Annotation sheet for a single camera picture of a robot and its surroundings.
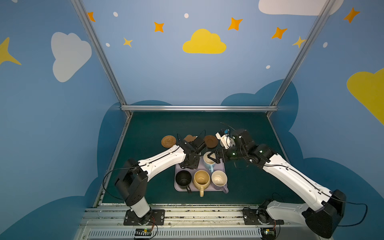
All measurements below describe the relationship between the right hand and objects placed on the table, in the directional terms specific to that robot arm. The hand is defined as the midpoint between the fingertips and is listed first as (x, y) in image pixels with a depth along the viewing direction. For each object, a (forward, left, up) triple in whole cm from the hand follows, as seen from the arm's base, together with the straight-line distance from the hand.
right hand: (215, 152), depth 74 cm
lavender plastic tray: (+3, -6, -22) cm, 23 cm away
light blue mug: (-1, +2, -11) cm, 11 cm away
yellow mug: (-6, +6, -21) cm, 23 cm away
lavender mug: (-6, -4, -20) cm, 22 cm away
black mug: (-7, +17, -21) cm, 28 cm away
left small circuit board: (-33, +34, -24) cm, 54 cm away
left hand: (-1, +12, -13) cm, 17 cm away
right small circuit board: (-30, -28, -26) cm, 49 cm away
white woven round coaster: (0, -6, +10) cm, 11 cm away
